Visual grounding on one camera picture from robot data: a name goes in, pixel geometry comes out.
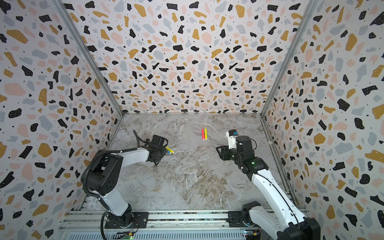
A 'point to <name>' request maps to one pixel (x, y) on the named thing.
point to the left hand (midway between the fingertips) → (165, 149)
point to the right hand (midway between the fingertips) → (218, 145)
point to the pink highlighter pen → (203, 134)
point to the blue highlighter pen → (170, 153)
